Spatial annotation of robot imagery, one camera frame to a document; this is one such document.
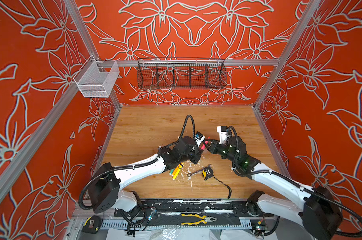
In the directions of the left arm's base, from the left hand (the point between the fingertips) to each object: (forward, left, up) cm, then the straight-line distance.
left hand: (202, 148), depth 76 cm
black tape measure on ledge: (-34, +51, -14) cm, 63 cm away
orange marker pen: (-7, +15, -16) cm, 23 cm away
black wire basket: (+51, +16, +12) cm, 54 cm away
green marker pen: (-7, +16, -16) cm, 24 cm away
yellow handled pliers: (-30, -2, -16) cm, 33 cm away
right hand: (+3, +1, +3) cm, 5 cm away
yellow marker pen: (-4, +12, -17) cm, 21 cm away
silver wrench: (-2, -6, -17) cm, 18 cm away
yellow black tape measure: (-8, -4, -13) cm, 16 cm away
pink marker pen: (+1, 0, +2) cm, 2 cm away
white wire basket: (+39, +68, +14) cm, 80 cm away
